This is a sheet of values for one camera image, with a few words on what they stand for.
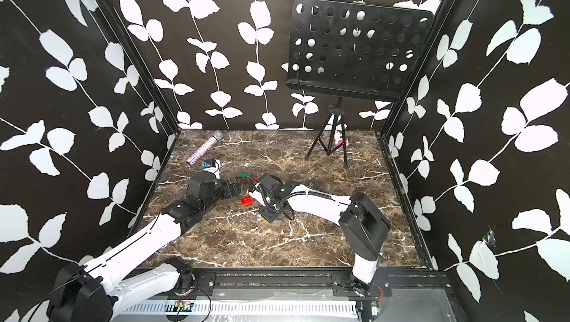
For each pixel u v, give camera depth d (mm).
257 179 670
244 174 1011
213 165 724
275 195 645
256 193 761
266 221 747
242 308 701
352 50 660
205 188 625
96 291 384
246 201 929
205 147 1108
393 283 748
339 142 1143
